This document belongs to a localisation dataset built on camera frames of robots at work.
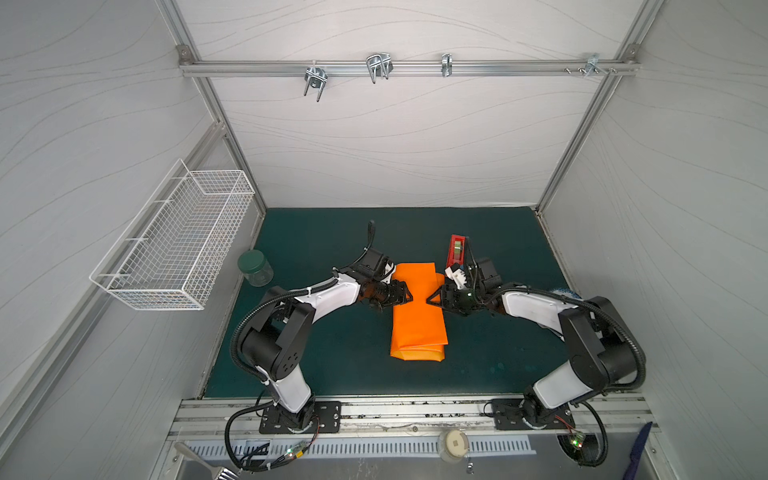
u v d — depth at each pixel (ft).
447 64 2.57
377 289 2.61
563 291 3.05
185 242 2.31
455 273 2.82
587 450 2.35
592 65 2.51
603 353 1.49
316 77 2.62
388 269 2.59
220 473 2.16
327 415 2.42
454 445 2.01
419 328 2.67
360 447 2.31
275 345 1.51
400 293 2.62
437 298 2.77
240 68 2.56
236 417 2.13
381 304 2.61
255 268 2.98
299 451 2.25
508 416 2.40
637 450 2.32
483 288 2.39
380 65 2.51
